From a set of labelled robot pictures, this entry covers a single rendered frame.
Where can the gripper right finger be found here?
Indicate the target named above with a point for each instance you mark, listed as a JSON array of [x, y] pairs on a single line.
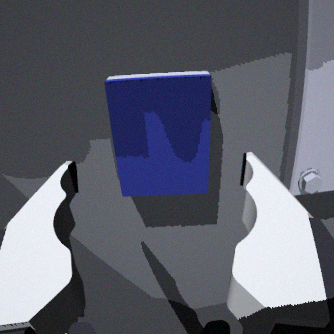
[[282, 279]]

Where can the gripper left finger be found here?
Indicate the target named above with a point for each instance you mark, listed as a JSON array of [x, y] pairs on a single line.
[[41, 291]]

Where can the dark blue rectangular block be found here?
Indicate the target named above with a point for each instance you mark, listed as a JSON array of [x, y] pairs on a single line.
[[160, 125]]

